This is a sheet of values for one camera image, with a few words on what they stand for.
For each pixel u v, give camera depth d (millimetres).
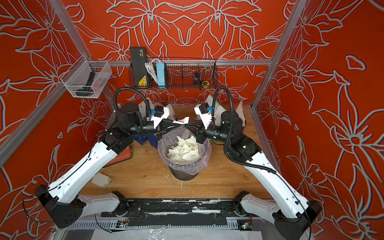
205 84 948
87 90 811
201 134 512
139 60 857
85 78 898
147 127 528
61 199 380
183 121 584
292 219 373
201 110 504
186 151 769
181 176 834
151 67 857
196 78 928
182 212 727
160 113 481
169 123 564
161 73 898
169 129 584
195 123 551
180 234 672
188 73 975
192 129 587
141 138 504
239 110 860
